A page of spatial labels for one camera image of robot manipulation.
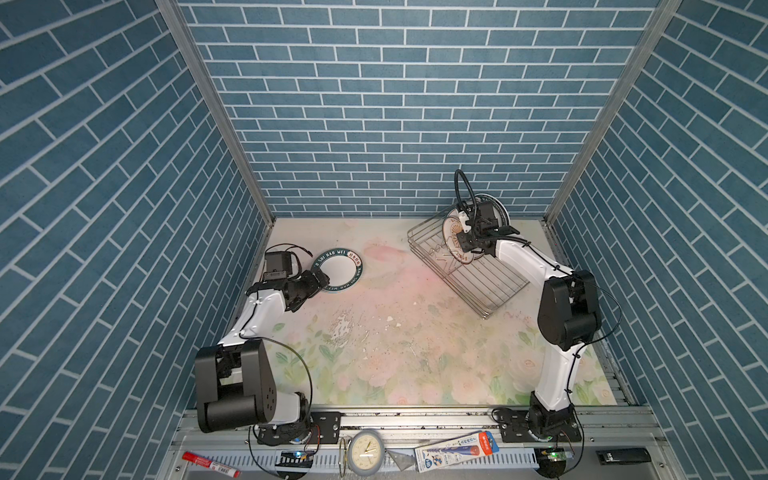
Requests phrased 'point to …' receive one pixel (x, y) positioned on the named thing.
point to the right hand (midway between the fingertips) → (467, 229)
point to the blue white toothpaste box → (456, 450)
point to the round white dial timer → (366, 452)
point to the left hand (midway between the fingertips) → (319, 282)
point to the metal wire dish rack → (487, 284)
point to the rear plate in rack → (501, 217)
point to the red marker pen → (229, 471)
